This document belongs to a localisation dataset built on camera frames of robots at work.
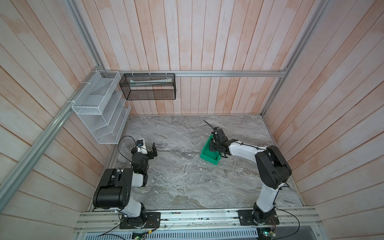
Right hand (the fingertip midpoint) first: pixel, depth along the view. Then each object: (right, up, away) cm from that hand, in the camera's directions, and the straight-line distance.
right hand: (213, 144), depth 99 cm
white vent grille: (+4, -41, -29) cm, 50 cm away
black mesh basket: (-45, +40, +5) cm, 61 cm away
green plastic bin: (-1, -8, -5) cm, 9 cm away
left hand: (-42, 0, -8) cm, 43 cm away
